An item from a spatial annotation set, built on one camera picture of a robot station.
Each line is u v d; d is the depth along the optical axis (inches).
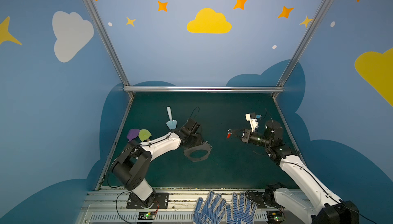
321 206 16.1
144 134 38.5
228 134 30.1
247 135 26.4
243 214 28.2
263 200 29.0
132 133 38.7
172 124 41.1
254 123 27.7
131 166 17.5
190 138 28.1
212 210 28.2
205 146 37.3
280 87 45.7
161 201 29.3
